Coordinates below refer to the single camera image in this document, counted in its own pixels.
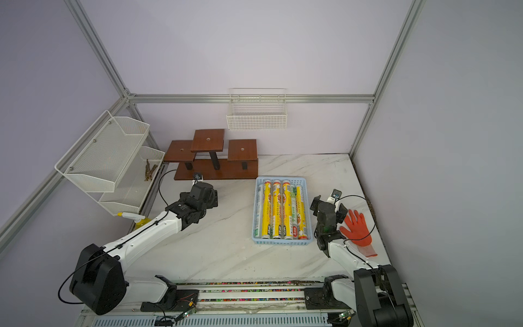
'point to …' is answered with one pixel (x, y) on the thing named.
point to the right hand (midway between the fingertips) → (330, 202)
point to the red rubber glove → (359, 233)
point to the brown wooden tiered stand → (200, 155)
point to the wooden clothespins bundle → (148, 172)
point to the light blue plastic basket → (297, 180)
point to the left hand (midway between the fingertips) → (201, 196)
